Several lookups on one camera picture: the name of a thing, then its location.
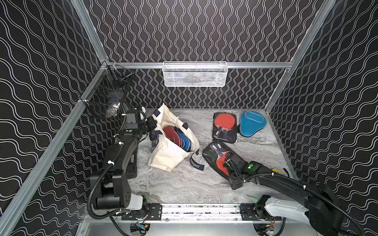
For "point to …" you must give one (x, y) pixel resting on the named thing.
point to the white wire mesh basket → (195, 73)
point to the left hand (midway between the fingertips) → (156, 118)
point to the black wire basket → (104, 97)
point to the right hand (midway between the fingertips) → (223, 172)
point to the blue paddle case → (186, 143)
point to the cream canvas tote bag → (167, 153)
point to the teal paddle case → (250, 122)
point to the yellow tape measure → (275, 170)
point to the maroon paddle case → (172, 135)
